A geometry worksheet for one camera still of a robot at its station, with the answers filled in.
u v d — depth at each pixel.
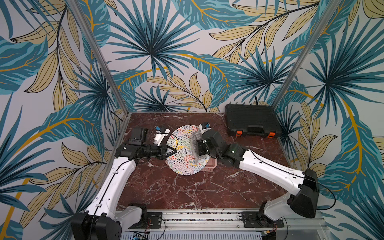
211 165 0.84
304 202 0.39
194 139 0.72
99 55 0.84
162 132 0.65
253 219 0.72
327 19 0.72
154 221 0.73
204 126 0.64
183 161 0.73
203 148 0.66
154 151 0.65
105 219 0.37
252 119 1.08
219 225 0.73
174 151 0.70
